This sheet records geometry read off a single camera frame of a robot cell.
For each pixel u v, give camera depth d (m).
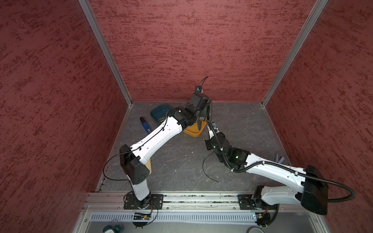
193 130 0.96
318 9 0.73
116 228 0.64
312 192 0.39
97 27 0.78
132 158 0.42
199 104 0.55
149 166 0.85
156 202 0.74
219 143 0.52
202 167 0.86
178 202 0.76
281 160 0.88
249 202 0.74
